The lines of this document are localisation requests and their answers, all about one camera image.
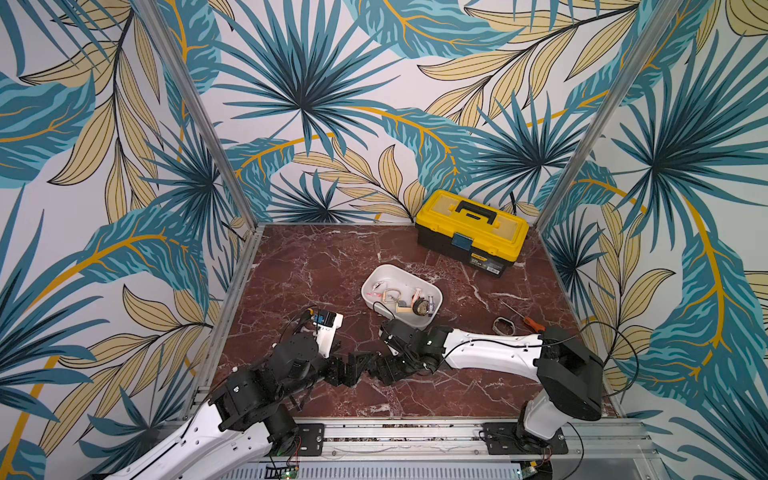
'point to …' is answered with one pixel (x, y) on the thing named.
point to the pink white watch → (373, 293)
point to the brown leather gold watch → (420, 307)
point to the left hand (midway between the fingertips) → (354, 357)
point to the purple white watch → (431, 303)
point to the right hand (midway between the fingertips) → (387, 370)
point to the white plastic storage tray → (406, 283)
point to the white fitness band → (504, 326)
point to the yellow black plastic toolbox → (480, 235)
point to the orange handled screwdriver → (537, 327)
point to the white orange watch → (416, 295)
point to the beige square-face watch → (403, 309)
